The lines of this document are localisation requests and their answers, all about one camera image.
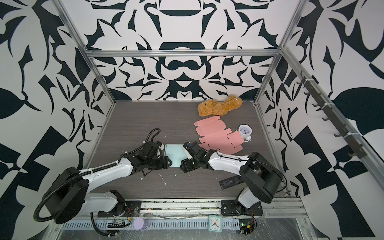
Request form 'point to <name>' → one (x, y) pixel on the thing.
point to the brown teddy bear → (212, 107)
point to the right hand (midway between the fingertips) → (184, 165)
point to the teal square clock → (215, 223)
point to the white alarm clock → (245, 131)
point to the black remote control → (231, 181)
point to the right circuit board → (246, 226)
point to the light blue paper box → (175, 153)
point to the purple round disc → (140, 223)
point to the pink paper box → (217, 137)
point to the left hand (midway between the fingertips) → (170, 161)
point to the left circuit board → (117, 223)
